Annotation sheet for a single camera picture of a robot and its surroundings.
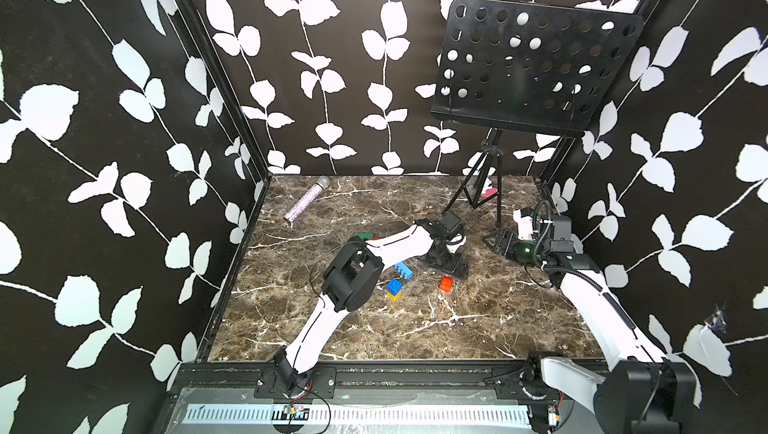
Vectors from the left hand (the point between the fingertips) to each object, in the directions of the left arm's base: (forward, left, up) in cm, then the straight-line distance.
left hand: (458, 266), depth 91 cm
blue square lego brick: (-7, +20, +3) cm, 22 cm away
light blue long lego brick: (0, +17, -2) cm, 17 cm away
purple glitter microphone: (+31, +51, -3) cm, 60 cm away
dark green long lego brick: (+16, +29, -5) cm, 34 cm away
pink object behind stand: (+32, -18, -2) cm, 37 cm away
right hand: (+2, -7, +14) cm, 15 cm away
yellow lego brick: (-8, +20, -3) cm, 22 cm away
